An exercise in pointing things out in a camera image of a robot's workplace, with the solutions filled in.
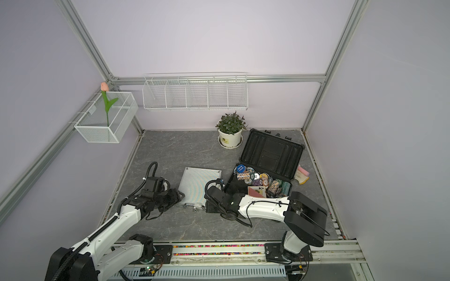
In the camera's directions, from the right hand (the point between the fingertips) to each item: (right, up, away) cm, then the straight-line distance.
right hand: (207, 204), depth 82 cm
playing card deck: (+24, +5, +5) cm, 25 cm away
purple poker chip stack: (+25, +9, +7) cm, 27 cm away
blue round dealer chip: (+16, +16, +12) cm, 26 cm away
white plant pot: (+10, +31, +23) cm, 40 cm away
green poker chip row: (+39, +7, +5) cm, 40 cm away
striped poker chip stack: (+17, +12, +9) cm, 23 cm away
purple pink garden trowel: (+51, +14, +14) cm, 55 cm away
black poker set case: (+32, +18, +17) cm, 40 cm away
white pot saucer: (+10, +27, +29) cm, 41 cm away
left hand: (-13, +2, +2) cm, 13 cm away
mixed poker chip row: (+33, +7, +6) cm, 34 cm away
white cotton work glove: (+50, +10, +14) cm, 53 cm away
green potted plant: (+11, +41, +17) cm, 45 cm away
